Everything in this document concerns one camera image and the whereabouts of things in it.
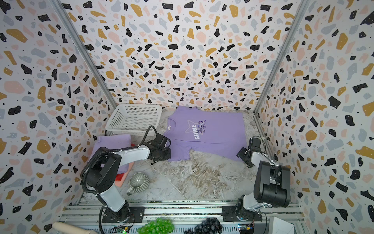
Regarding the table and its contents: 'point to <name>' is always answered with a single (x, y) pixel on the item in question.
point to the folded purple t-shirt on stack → (113, 142)
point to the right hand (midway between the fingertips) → (242, 152)
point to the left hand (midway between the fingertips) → (171, 153)
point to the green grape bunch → (160, 225)
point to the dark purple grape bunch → (211, 225)
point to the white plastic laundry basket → (134, 119)
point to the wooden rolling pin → (65, 228)
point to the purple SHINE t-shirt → (212, 134)
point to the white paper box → (278, 226)
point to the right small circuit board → (246, 229)
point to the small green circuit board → (121, 229)
